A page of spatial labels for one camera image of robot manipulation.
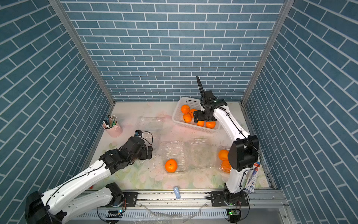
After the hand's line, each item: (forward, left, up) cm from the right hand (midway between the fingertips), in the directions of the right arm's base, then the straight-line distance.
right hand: (202, 119), depth 88 cm
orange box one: (+18, +12, -10) cm, 24 cm away
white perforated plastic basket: (+24, +6, -10) cm, 27 cm away
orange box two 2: (+16, +7, -12) cm, 21 cm away
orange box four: (+6, 0, -13) cm, 14 cm away
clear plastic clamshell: (+1, +36, -18) cm, 40 cm away
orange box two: (+10, +10, -11) cm, 18 cm away
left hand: (-22, +30, -4) cm, 37 cm away
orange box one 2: (+5, -8, -13) cm, 16 cm away
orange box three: (-27, +17, -12) cm, 34 cm away
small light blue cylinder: (-40, +12, -15) cm, 44 cm away
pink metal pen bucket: (-6, +61, -7) cm, 61 cm away
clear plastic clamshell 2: (-15, +1, -18) cm, 24 cm away
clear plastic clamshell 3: (-20, -13, -19) cm, 30 cm away
